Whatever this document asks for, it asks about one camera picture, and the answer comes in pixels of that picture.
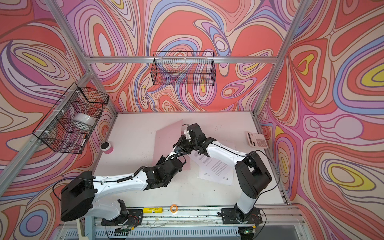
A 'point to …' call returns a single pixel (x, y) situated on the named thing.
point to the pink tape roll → (106, 147)
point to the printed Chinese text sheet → (213, 169)
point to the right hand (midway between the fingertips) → (173, 148)
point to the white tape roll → (85, 118)
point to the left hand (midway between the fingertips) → (173, 154)
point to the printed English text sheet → (203, 160)
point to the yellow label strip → (159, 210)
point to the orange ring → (171, 208)
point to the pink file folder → (165, 138)
